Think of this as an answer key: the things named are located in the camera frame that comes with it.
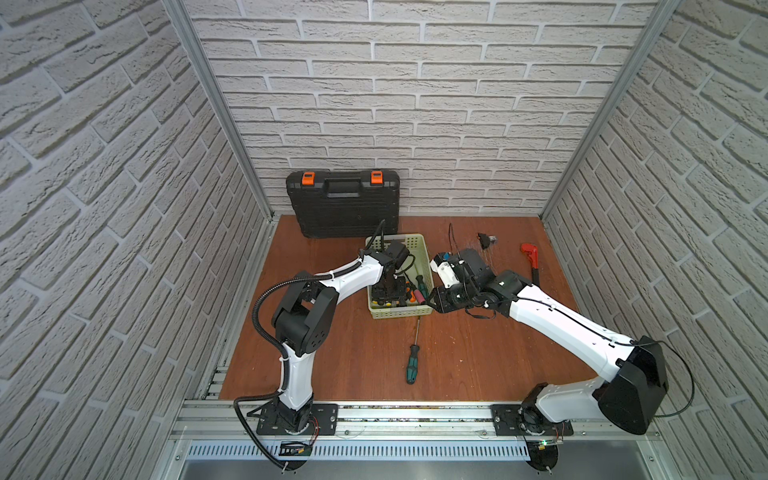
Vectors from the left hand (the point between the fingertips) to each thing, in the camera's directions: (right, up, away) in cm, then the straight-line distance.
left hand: (400, 293), depth 93 cm
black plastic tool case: (-20, +29, +2) cm, 35 cm away
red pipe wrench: (+49, +12, +14) cm, 52 cm away
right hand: (+8, +1, -15) cm, 17 cm away
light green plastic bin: (+5, +10, -11) cm, 16 cm away
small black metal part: (+33, +17, +17) cm, 41 cm away
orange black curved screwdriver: (+4, -2, +1) cm, 5 cm away
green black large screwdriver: (+3, -16, -11) cm, 20 cm away
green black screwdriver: (+7, +1, +5) cm, 9 cm away
